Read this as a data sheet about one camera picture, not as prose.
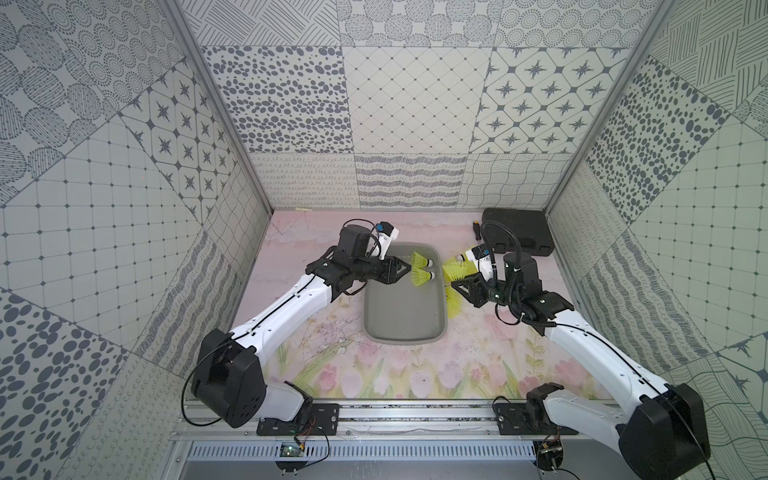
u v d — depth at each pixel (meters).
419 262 1.01
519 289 0.61
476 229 1.13
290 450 0.71
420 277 0.95
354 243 0.61
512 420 0.73
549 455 0.73
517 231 1.10
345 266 0.60
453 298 0.90
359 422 0.75
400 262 0.72
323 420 0.73
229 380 0.41
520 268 0.60
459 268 0.76
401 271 0.77
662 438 0.40
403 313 0.90
